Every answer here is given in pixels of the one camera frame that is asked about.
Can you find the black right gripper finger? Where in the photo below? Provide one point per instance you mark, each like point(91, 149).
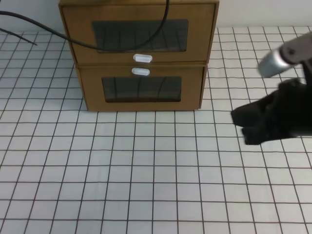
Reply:
point(257, 134)
point(250, 114)

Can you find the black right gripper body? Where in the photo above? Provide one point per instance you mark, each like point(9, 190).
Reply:
point(290, 114)

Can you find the brown cardboard shoebox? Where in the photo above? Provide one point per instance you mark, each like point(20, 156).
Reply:
point(166, 88)
point(113, 31)

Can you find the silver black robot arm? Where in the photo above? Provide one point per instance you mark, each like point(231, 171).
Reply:
point(291, 53)

